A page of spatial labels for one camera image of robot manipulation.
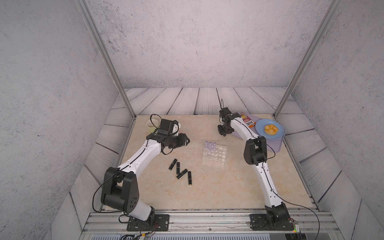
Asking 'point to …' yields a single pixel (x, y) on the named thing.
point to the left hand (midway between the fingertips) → (189, 141)
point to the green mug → (151, 125)
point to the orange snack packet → (248, 122)
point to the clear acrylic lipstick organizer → (214, 152)
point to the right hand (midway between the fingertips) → (223, 131)
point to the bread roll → (271, 129)
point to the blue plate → (260, 125)
